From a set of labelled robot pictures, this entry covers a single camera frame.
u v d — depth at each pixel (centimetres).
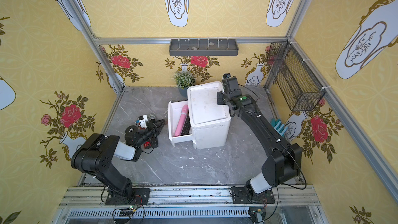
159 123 86
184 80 103
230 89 60
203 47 92
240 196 73
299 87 66
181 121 89
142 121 85
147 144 88
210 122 72
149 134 81
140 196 73
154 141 90
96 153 48
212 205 72
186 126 86
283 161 41
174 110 97
